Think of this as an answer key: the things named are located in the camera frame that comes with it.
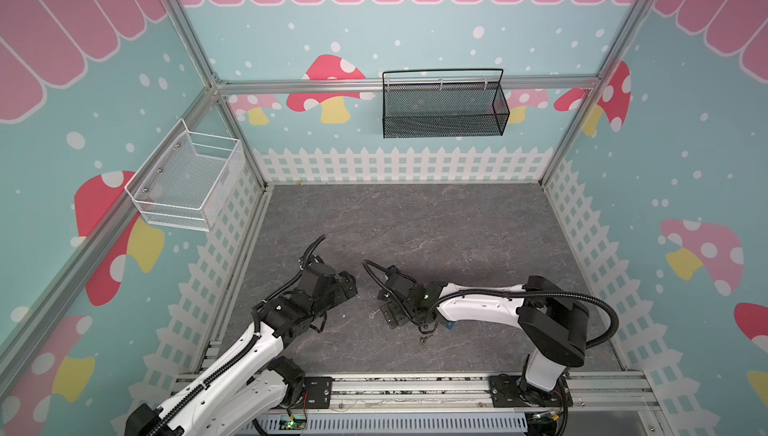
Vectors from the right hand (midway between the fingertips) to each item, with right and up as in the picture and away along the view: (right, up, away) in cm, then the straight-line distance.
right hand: (396, 306), depth 87 cm
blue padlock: (+15, -5, -2) cm, 16 cm away
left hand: (-14, +6, -6) cm, 17 cm away
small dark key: (+8, -8, -4) cm, 12 cm away
